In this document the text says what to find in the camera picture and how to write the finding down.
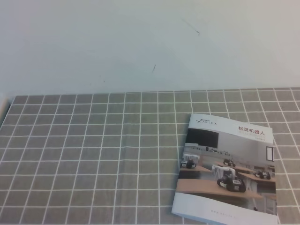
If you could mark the white robot catalogue book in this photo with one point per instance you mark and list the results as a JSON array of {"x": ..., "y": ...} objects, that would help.
[{"x": 227, "y": 174}]

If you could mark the grey checked tablecloth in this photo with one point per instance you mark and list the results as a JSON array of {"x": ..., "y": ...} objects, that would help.
[{"x": 113, "y": 159}]

